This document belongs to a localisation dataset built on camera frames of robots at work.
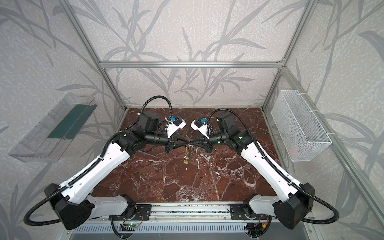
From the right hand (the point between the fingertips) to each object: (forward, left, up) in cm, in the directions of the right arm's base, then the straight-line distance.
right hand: (192, 137), depth 67 cm
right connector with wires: (-32, -31, -35) cm, 57 cm away
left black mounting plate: (-26, +27, -22) cm, 44 cm away
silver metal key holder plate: (-4, +1, -3) cm, 5 cm away
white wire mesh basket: (-3, -46, +5) cm, 47 cm away
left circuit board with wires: (-31, +29, -29) cm, 51 cm away
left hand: (-2, +1, +2) cm, 3 cm away
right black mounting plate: (-25, -22, -29) cm, 44 cm away
